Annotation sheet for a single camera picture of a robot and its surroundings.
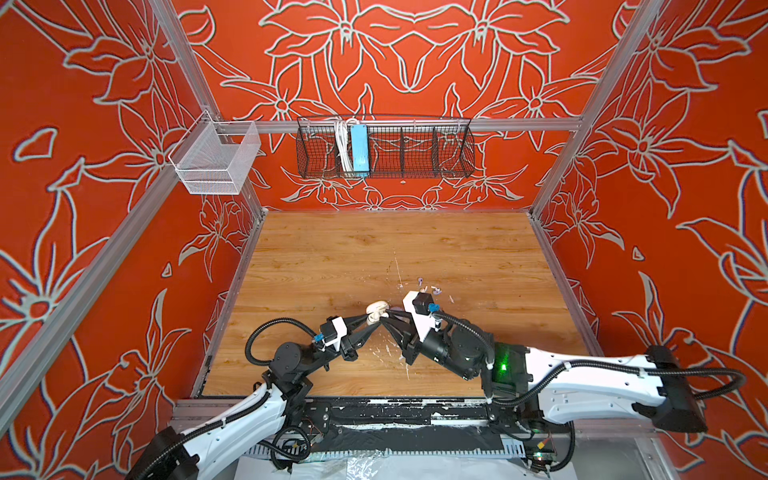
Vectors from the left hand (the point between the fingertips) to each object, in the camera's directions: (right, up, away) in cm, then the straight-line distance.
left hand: (374, 318), depth 65 cm
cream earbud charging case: (0, +2, 0) cm, 2 cm away
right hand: (+1, +1, -5) cm, 5 cm away
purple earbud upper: (+15, +3, +33) cm, 36 cm away
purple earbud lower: (+20, 0, +30) cm, 36 cm away
